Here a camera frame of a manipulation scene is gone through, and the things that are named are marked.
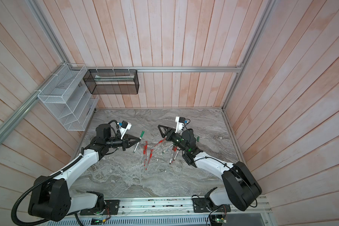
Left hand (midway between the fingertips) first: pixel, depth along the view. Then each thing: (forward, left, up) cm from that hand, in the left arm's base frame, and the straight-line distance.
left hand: (139, 141), depth 78 cm
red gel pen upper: (+12, -11, -20) cm, 25 cm away
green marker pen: (+1, -1, +3) cm, 3 cm away
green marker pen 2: (+5, -15, -18) cm, 24 cm away
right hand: (+6, -12, +6) cm, 14 cm away
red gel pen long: (0, -5, -19) cm, 20 cm away
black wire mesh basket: (+50, +27, +5) cm, 57 cm away
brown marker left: (-2, -19, -18) cm, 26 cm away
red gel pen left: (+3, 0, -19) cm, 20 cm away
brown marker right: (0, -22, -18) cm, 29 cm away
